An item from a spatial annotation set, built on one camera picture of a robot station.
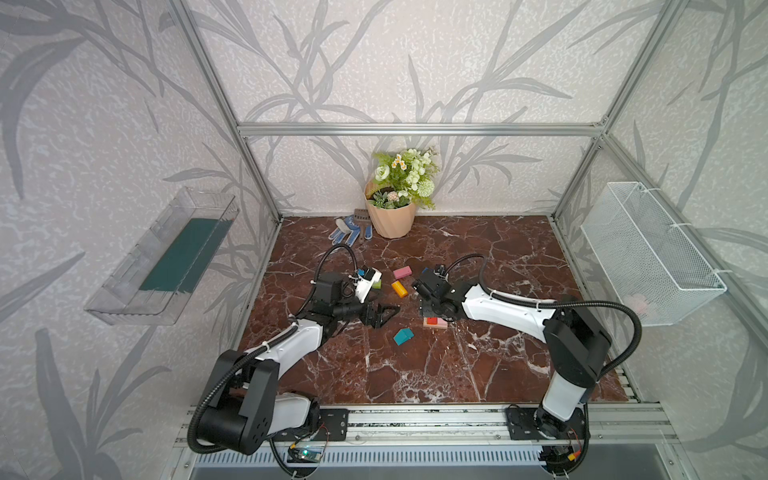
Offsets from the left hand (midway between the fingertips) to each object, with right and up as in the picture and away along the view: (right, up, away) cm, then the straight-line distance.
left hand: (392, 294), depth 83 cm
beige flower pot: (0, +21, +22) cm, 31 cm away
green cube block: (-6, 0, +16) cm, 17 cm away
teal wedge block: (+3, -13, +5) cm, 14 cm away
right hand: (+12, -2, +8) cm, 14 cm away
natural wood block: (+13, -12, +8) cm, 19 cm away
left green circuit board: (-20, -36, -12) cm, 43 cm away
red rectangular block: (+12, -9, +6) cm, 16 cm away
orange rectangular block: (+2, -1, +12) cm, 13 cm away
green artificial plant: (+4, +35, +11) cm, 37 cm away
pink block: (+3, +4, +19) cm, 19 cm away
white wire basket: (+57, +10, -19) cm, 61 cm away
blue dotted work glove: (-19, +19, +32) cm, 42 cm away
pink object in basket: (+61, 0, -11) cm, 62 cm away
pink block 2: (+15, -10, +6) cm, 19 cm away
